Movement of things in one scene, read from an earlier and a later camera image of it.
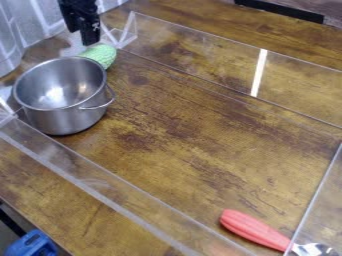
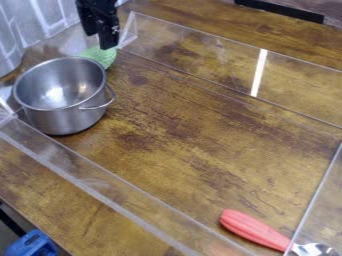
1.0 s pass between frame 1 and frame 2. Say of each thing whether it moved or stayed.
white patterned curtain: stayed
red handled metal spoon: stayed
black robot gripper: moved
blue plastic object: stayed
